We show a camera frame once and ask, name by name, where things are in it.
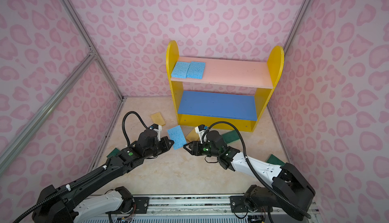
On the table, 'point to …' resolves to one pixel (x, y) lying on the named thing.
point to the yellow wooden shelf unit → (219, 93)
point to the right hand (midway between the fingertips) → (186, 147)
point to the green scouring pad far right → (272, 159)
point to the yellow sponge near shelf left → (157, 118)
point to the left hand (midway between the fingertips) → (176, 139)
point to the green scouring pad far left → (113, 153)
